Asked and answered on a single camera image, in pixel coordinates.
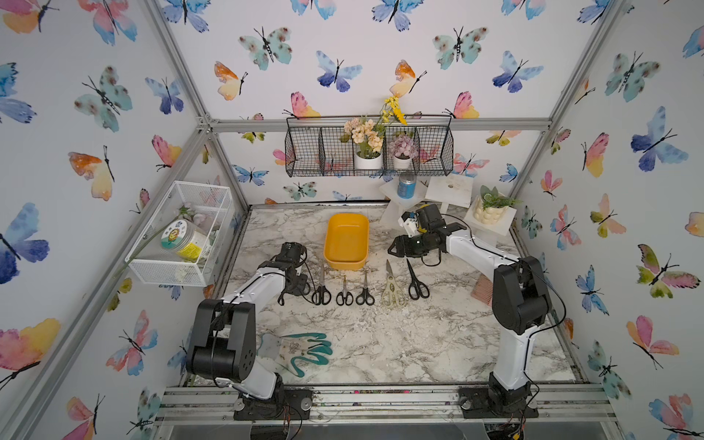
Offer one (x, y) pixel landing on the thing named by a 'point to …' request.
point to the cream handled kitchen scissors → (392, 294)
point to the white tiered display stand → (445, 190)
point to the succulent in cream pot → (489, 207)
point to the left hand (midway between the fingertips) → (293, 279)
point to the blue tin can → (407, 185)
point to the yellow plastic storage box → (346, 241)
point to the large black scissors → (416, 288)
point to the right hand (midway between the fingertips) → (396, 247)
